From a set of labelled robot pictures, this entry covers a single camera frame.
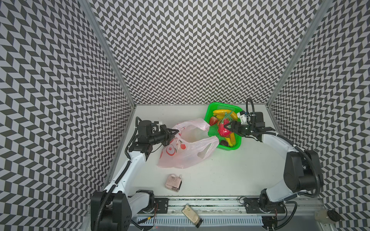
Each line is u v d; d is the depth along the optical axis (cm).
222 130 85
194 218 68
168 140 70
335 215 66
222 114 102
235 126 78
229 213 72
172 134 73
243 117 82
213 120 103
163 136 69
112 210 38
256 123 69
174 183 75
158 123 77
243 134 81
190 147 71
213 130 105
